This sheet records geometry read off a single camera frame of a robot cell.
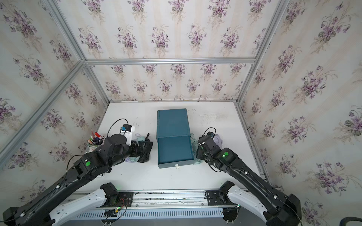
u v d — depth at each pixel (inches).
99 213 27.6
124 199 28.8
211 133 27.6
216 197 29.2
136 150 23.3
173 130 31.0
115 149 19.2
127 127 23.3
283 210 15.0
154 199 29.4
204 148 22.9
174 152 30.5
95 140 32.8
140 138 33.8
